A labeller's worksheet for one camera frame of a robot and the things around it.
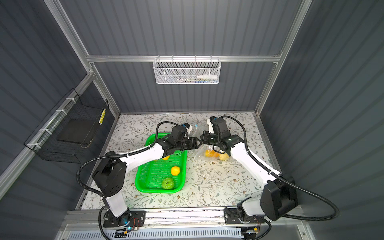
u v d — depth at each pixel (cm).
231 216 73
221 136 61
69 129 75
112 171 53
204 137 71
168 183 79
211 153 85
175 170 86
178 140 69
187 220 74
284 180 41
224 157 89
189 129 81
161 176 88
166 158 65
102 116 83
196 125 84
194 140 77
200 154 80
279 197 41
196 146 77
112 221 72
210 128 73
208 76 87
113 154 51
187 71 124
